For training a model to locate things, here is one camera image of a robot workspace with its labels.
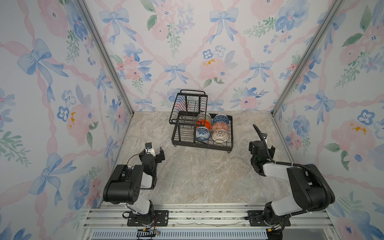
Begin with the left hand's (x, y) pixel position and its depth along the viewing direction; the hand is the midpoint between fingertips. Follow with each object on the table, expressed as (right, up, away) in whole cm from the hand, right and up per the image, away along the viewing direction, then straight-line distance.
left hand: (153, 147), depth 92 cm
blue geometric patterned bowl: (+44, +19, +18) cm, 52 cm away
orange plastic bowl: (+30, +14, -10) cm, 35 cm away
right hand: (+68, +2, 0) cm, 68 cm away
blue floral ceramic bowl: (+31, +8, +12) cm, 34 cm away
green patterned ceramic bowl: (+31, +19, -5) cm, 37 cm away
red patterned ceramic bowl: (+43, +13, +15) cm, 48 cm away
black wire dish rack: (+24, +13, -7) cm, 28 cm away
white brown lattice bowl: (+43, +6, +12) cm, 45 cm away
